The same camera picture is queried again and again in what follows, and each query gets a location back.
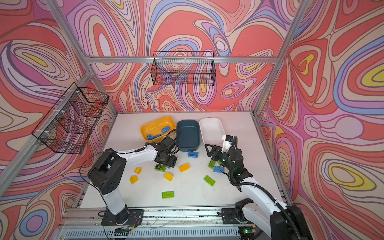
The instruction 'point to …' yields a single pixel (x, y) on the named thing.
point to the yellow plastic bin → (154, 128)
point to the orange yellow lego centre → (184, 167)
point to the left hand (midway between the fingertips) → (172, 160)
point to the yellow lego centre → (168, 176)
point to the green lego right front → (209, 180)
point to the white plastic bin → (212, 131)
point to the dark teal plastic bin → (189, 137)
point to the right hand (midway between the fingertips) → (209, 148)
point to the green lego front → (168, 194)
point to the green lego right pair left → (211, 164)
